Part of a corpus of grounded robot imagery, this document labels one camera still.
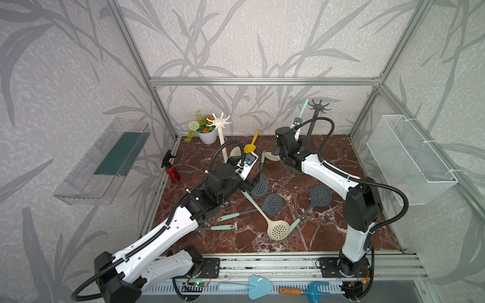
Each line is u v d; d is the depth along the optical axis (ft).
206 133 3.53
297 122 2.42
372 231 1.74
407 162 2.06
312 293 2.22
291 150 2.19
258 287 2.28
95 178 2.13
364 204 1.57
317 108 2.53
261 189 3.07
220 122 2.32
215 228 2.77
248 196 3.04
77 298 1.22
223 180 1.61
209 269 2.38
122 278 1.23
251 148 3.74
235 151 3.56
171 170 3.10
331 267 2.40
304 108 2.53
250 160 1.83
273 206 2.92
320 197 3.00
